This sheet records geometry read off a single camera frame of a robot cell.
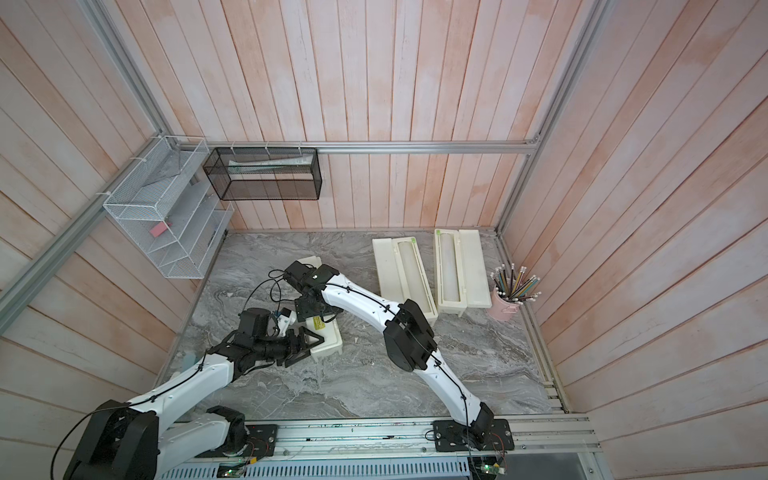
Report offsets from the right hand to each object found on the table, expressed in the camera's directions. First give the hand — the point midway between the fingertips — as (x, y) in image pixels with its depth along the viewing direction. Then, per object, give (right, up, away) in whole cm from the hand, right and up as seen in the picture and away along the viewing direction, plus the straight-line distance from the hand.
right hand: (315, 313), depth 90 cm
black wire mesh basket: (-22, +48, +17) cm, 55 cm away
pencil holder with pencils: (+61, +7, +1) cm, 61 cm away
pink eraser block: (-43, +25, -8) cm, 50 cm away
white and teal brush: (-34, -12, -8) cm, 37 cm away
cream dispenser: (+5, -3, -7) cm, 9 cm away
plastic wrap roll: (+31, +11, +8) cm, 34 cm away
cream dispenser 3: (+51, +10, +7) cm, 52 cm away
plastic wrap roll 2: (+44, +10, +8) cm, 46 cm away
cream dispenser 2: (+28, +11, +8) cm, 31 cm away
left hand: (+2, -9, -9) cm, 12 cm away
